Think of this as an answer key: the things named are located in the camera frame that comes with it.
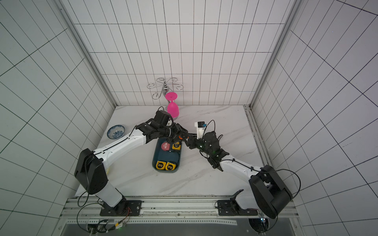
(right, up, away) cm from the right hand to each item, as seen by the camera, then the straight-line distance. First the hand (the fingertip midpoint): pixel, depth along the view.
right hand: (179, 136), depth 79 cm
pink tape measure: (-11, -9, +16) cm, 21 cm away
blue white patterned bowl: (-47, 0, +22) cm, 51 cm away
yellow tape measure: (-12, -18, +6) cm, 22 cm away
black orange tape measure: (0, +1, -6) cm, 6 cm away
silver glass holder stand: (-14, +34, +16) cm, 39 cm away
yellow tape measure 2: (-6, -19, +6) cm, 21 cm away
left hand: (+3, 0, 0) cm, 3 cm away
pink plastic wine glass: (-5, +17, +14) cm, 22 cm away
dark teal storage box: (-9, -15, +13) cm, 21 cm away
